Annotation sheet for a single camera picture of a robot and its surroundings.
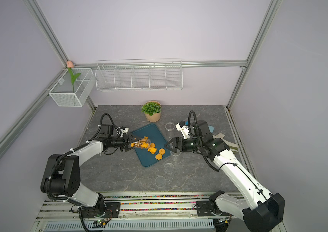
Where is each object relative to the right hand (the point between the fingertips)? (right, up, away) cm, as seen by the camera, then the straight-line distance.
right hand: (169, 145), depth 71 cm
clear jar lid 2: (0, -17, +18) cm, 25 cm away
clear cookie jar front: (-17, -2, +18) cm, 24 cm away
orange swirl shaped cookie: (-12, -4, +26) cm, 29 cm away
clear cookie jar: (0, +8, +27) cm, 28 cm away
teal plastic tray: (-13, +4, +35) cm, 38 cm away
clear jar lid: (-6, -23, +12) cm, 27 cm away
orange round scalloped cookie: (-5, -8, +23) cm, 25 cm away
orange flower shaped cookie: (-7, -11, +21) cm, 25 cm away
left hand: (-18, 0, +14) cm, 23 cm away
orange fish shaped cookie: (-11, -7, +23) cm, 27 cm away
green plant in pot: (-12, +20, +29) cm, 37 cm away
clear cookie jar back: (+2, -2, -10) cm, 10 cm away
